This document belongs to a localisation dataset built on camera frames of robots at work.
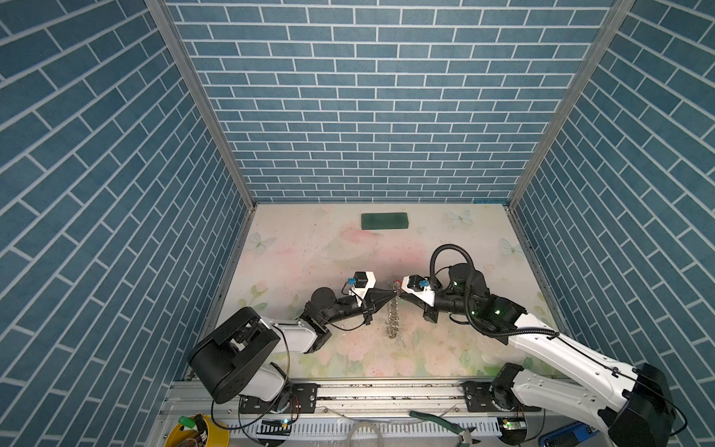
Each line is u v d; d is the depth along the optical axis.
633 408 0.39
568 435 0.67
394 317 0.74
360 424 0.71
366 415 0.72
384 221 1.17
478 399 0.74
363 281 0.64
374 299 0.68
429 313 0.67
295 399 0.72
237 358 0.44
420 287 0.61
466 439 0.68
